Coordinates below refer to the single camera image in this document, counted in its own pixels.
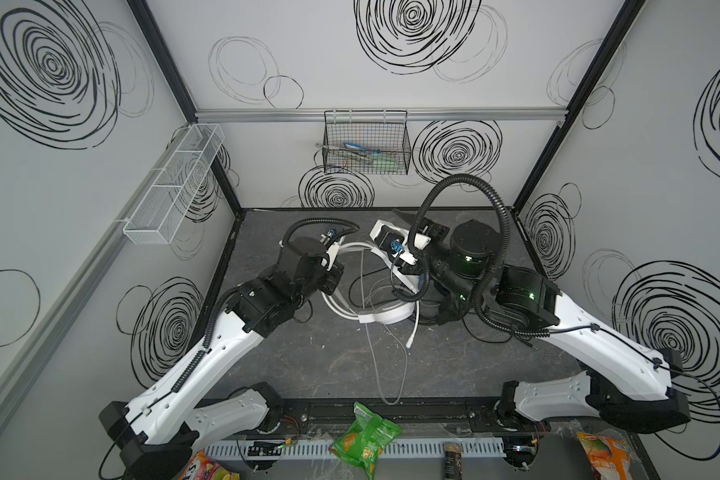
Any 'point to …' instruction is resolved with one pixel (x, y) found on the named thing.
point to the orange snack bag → (610, 457)
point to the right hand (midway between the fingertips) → (395, 214)
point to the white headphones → (391, 313)
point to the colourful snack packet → (201, 467)
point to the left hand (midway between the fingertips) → (335, 256)
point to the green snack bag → (362, 444)
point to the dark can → (453, 461)
